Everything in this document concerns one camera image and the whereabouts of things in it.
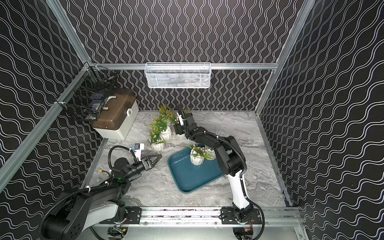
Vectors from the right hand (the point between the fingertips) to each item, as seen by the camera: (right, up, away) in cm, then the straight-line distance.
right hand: (180, 123), depth 99 cm
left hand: (-9, -17, -22) cm, 29 cm away
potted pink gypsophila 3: (+11, -18, -17) cm, 27 cm away
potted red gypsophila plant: (+19, -18, -10) cm, 28 cm away
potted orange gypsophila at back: (-9, +7, -1) cm, 11 cm away
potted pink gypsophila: (-15, -10, -9) cm, 20 cm away
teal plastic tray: (+3, -32, -14) cm, 35 cm away
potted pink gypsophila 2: (-12, 0, -4) cm, 13 cm away
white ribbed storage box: (-38, -5, +1) cm, 39 cm away
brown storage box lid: (-46, +9, +4) cm, 47 cm away
